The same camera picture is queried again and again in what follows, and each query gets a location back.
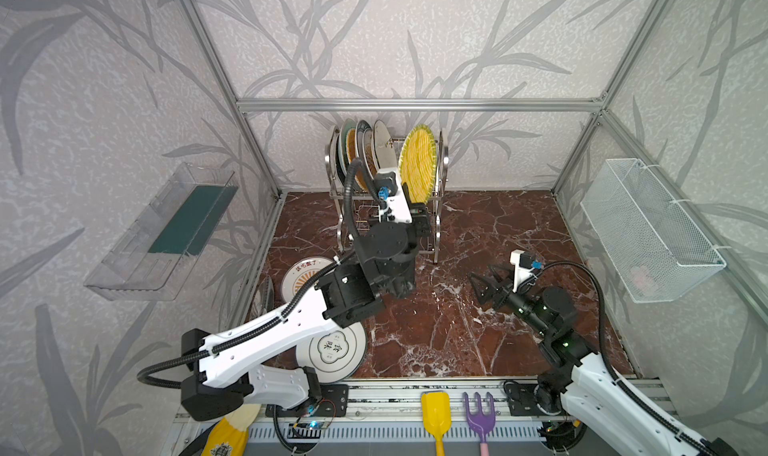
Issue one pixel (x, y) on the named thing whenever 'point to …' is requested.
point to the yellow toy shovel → (437, 417)
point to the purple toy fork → (481, 423)
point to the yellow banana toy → (229, 435)
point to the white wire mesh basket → (655, 249)
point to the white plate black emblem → (336, 355)
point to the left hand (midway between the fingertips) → (411, 178)
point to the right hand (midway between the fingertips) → (479, 262)
